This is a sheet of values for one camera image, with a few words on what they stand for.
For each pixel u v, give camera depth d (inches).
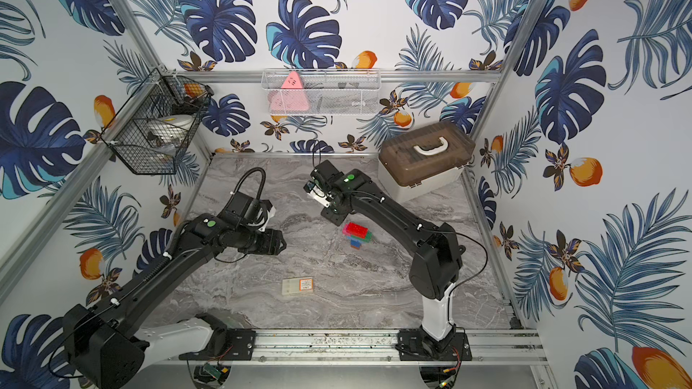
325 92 40.2
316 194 28.4
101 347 14.7
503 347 29.9
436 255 18.1
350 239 35.2
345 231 34.5
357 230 33.7
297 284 33.2
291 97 35.5
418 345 29.2
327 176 25.4
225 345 27.7
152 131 32.4
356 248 36.9
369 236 34.7
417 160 36.3
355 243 36.2
